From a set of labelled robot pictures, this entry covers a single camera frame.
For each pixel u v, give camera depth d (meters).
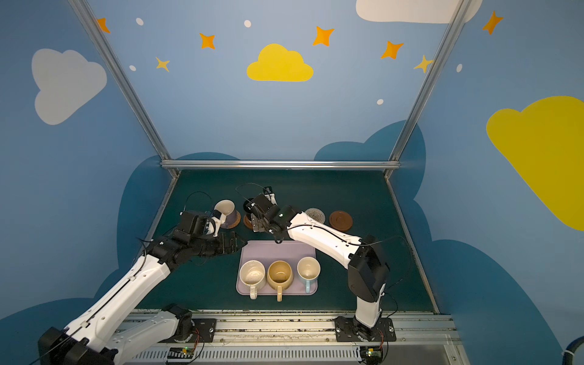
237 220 1.01
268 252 0.98
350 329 0.75
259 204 0.62
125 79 0.85
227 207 0.97
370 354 0.73
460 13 0.70
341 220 1.02
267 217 0.62
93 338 0.39
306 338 0.74
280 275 0.86
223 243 0.67
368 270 0.45
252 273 0.86
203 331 0.74
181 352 0.73
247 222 1.01
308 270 0.86
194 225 0.60
